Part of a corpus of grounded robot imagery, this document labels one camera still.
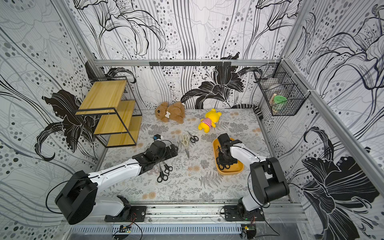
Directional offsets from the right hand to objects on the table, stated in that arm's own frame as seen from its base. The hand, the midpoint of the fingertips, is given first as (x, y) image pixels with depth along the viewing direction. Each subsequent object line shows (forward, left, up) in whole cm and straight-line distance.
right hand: (227, 159), depth 91 cm
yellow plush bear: (+30, +8, +6) cm, 31 cm away
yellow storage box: (-6, -3, -1) cm, 6 cm away
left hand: (+1, +32, +7) cm, 33 cm away
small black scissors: (+15, +21, 0) cm, 26 cm away
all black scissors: (-5, +4, +1) cm, 6 cm away
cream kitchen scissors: (+14, +27, 0) cm, 31 cm away
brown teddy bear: (+31, +35, +11) cm, 48 cm away
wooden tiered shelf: (+9, +59, +28) cm, 66 cm away
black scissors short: (-6, +37, 0) cm, 37 cm away
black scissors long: (-11, +38, 0) cm, 39 cm away
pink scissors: (-8, +43, 0) cm, 44 cm away
